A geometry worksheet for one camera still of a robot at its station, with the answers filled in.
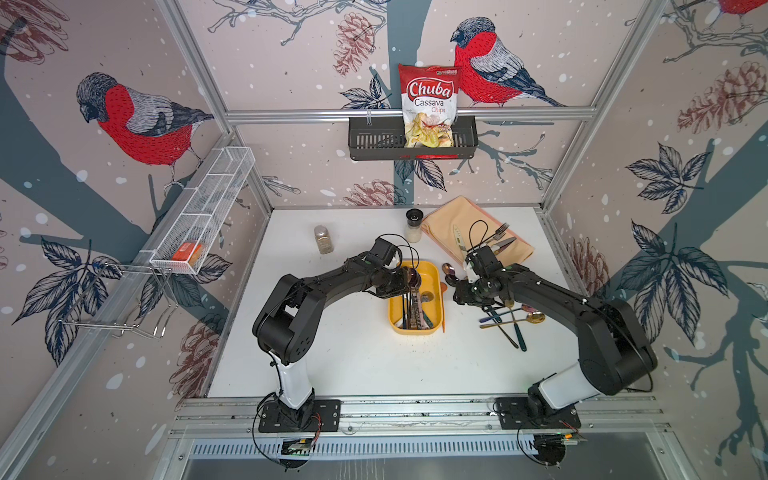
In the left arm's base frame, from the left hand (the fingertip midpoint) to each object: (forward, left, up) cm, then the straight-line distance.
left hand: (415, 284), depth 90 cm
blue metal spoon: (-10, +4, -5) cm, 12 cm away
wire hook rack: (-19, +59, +29) cm, 68 cm away
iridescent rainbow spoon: (+10, -12, -6) cm, 16 cm away
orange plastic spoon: (+1, -9, -5) cm, 11 cm away
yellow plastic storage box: (-1, -6, -7) cm, 9 cm away
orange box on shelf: (-6, +54, +26) cm, 60 cm away
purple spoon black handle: (+4, 0, -5) cm, 7 cm away
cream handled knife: (+23, -18, -7) cm, 30 cm away
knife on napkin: (+22, -36, -7) cm, 42 cm away
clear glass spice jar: (+17, +31, +1) cm, 35 cm away
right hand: (-2, -14, -3) cm, 14 cm away
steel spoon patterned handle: (-11, -2, -5) cm, 12 cm away
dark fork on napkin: (+27, -35, -7) cm, 45 cm away
